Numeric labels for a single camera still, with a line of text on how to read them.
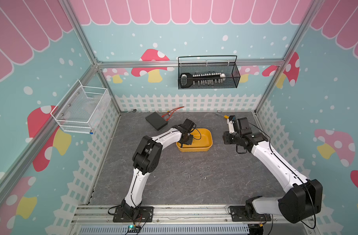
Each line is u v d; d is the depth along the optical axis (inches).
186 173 34.6
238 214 29.0
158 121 44.6
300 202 15.6
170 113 46.4
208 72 36.2
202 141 40.6
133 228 28.6
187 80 35.4
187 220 29.1
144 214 29.4
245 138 22.6
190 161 36.3
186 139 34.3
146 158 22.1
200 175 34.3
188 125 32.1
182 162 36.2
